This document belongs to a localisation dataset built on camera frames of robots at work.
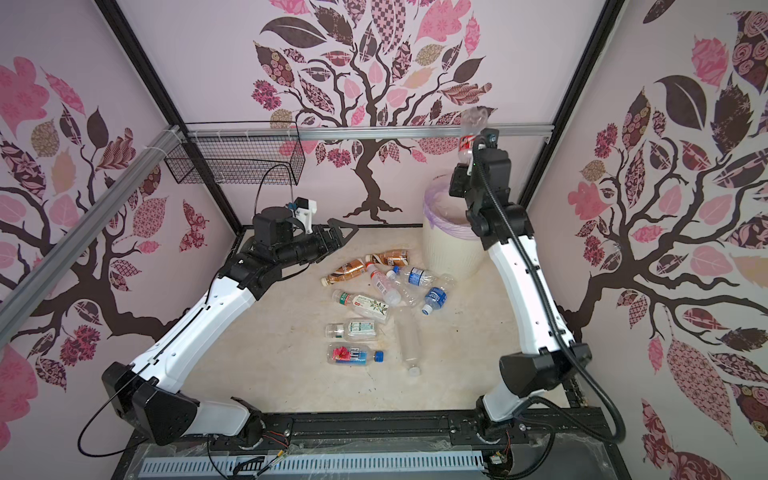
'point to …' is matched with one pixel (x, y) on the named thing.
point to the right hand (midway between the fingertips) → (473, 162)
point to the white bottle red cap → (385, 287)
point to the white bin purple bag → (452, 243)
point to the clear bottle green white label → (367, 306)
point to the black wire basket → (259, 153)
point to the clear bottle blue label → (435, 298)
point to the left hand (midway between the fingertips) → (350, 239)
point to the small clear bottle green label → (353, 330)
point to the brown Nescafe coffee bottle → (350, 269)
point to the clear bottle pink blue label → (345, 354)
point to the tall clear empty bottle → (410, 329)
